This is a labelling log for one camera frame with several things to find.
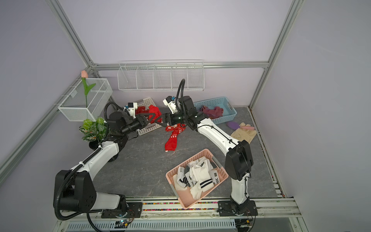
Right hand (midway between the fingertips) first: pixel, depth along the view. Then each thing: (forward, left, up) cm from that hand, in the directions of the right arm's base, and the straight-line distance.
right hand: (158, 119), depth 76 cm
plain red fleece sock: (+5, +4, +2) cm, 7 cm away
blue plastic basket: (+30, -48, -26) cm, 62 cm away
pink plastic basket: (-31, -13, -27) cm, 43 cm away
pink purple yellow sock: (+24, -37, -21) cm, 49 cm away
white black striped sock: (-21, -23, -21) cm, 38 cm away
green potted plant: (-4, +36, -6) cm, 37 cm away
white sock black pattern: (-26, -13, -20) cm, 35 cm away
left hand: (+2, +2, +1) cm, 3 cm away
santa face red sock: (+1, -3, -27) cm, 28 cm away
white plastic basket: (+39, +19, -24) cm, 50 cm away
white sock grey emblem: (-21, -31, -27) cm, 46 cm away
